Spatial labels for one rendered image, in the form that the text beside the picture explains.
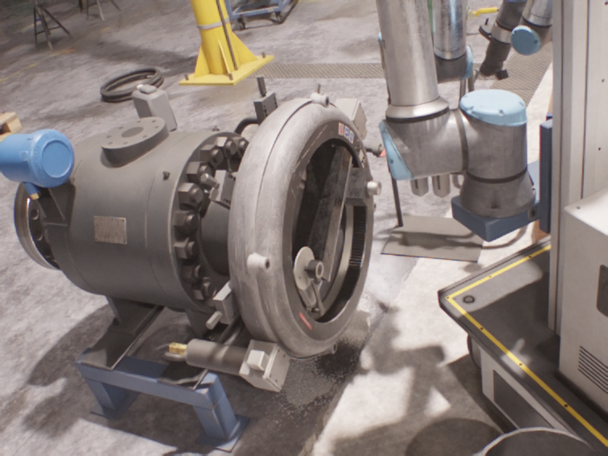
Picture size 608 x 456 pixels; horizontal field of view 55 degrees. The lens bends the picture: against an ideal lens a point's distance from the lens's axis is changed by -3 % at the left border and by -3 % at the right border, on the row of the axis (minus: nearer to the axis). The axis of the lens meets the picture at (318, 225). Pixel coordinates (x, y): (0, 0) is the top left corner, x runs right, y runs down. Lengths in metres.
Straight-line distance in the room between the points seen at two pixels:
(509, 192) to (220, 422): 1.14
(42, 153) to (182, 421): 1.01
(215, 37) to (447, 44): 3.80
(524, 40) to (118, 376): 1.65
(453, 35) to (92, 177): 1.13
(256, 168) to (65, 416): 1.36
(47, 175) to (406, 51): 1.07
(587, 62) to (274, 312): 0.91
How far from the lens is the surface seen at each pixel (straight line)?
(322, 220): 1.68
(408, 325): 2.27
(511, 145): 1.43
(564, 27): 1.32
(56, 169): 1.87
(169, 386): 1.98
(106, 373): 2.16
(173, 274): 1.75
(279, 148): 1.50
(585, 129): 1.42
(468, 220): 1.55
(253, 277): 1.46
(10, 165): 1.91
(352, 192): 1.76
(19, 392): 2.69
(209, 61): 5.40
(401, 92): 1.38
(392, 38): 1.36
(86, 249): 1.94
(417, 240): 2.67
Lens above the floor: 1.57
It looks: 33 degrees down
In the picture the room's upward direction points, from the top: 13 degrees counter-clockwise
